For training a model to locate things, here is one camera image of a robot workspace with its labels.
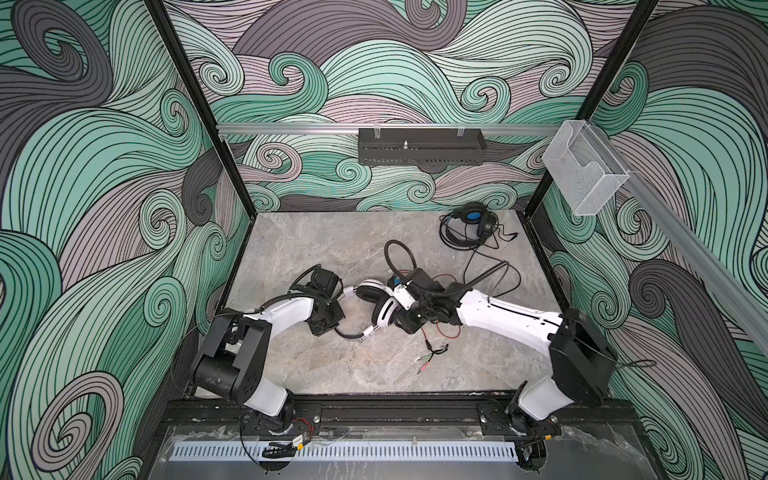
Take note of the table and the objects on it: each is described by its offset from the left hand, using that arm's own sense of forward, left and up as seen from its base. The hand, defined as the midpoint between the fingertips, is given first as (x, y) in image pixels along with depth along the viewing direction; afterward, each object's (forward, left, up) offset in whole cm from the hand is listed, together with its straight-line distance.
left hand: (338, 319), depth 91 cm
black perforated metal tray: (+48, -26, +31) cm, 63 cm away
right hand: (-2, -19, +7) cm, 20 cm away
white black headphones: (0, -14, +10) cm, 17 cm away
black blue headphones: (+40, -48, +1) cm, 62 cm away
